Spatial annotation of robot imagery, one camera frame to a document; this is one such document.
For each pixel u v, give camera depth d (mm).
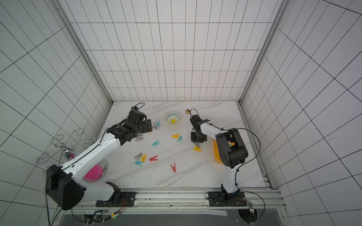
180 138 960
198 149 920
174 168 834
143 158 874
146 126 727
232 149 506
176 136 976
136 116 598
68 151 622
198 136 817
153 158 876
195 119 820
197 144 928
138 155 883
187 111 1134
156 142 945
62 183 381
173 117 1067
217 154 829
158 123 1061
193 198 743
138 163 854
